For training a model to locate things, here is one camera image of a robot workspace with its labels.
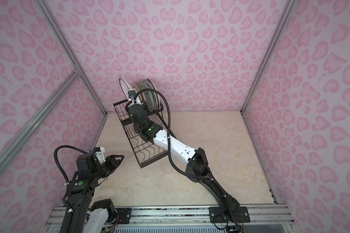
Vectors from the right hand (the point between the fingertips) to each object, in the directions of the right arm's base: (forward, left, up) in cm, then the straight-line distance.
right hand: (136, 97), depth 76 cm
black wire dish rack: (-12, +1, -36) cm, 38 cm away
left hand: (-24, +7, -21) cm, 33 cm away
